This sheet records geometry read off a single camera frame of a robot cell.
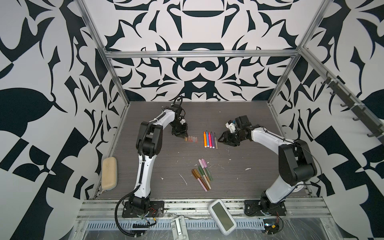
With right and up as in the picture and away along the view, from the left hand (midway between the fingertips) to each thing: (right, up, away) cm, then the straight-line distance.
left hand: (187, 133), depth 100 cm
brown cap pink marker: (+6, -22, -15) cm, 28 cm away
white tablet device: (+17, -35, -30) cm, 49 cm away
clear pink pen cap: (+3, -3, 0) cm, 4 cm away
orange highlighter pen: (+12, -4, -1) cm, 12 cm away
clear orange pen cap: (+6, -4, 0) cm, 7 cm away
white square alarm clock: (+58, -25, -22) cm, 67 cm away
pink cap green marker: (+11, -17, -12) cm, 24 cm away
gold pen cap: (-1, -3, 0) cm, 3 cm away
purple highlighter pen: (+17, -3, -1) cm, 17 cm away
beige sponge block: (-42, -20, -17) cm, 50 cm away
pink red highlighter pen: (+15, -7, -3) cm, 17 cm away
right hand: (+21, -3, -9) cm, 23 cm away
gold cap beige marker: (+18, -6, -3) cm, 20 cm away
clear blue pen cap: (+4, -4, -1) cm, 6 cm away
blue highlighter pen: (+13, -5, -3) cm, 14 cm away
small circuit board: (+40, -40, -29) cm, 64 cm away
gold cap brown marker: (+9, -24, -17) cm, 30 cm away
